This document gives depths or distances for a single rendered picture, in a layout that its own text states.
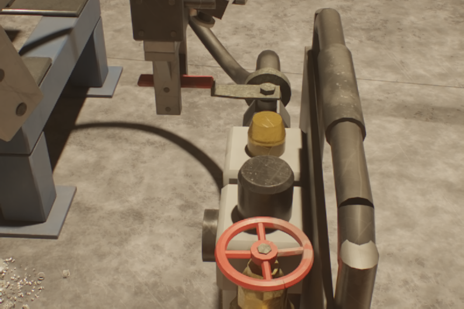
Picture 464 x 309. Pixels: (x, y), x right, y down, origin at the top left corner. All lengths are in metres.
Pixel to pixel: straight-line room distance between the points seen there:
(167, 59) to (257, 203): 0.18
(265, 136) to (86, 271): 0.63
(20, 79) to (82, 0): 1.21
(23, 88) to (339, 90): 0.31
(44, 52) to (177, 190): 0.37
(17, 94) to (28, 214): 0.99
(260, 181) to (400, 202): 0.81
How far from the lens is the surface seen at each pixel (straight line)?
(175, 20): 0.62
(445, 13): 2.11
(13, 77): 0.28
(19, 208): 1.27
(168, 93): 0.69
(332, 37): 0.63
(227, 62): 1.22
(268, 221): 0.51
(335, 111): 0.52
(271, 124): 0.62
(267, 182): 0.54
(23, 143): 1.17
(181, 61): 0.74
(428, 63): 1.81
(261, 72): 0.78
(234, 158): 0.64
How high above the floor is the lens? 0.85
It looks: 36 degrees down
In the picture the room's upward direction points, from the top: straight up
